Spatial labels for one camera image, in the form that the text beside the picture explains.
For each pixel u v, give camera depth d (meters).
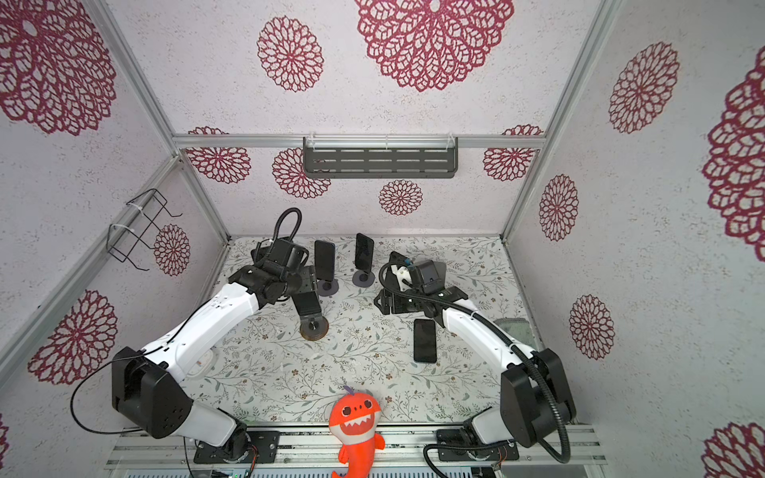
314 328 0.95
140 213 0.78
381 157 0.97
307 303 0.85
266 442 0.75
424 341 0.92
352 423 0.70
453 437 0.75
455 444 0.74
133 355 0.43
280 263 0.61
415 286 0.64
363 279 1.08
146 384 0.41
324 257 0.95
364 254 1.13
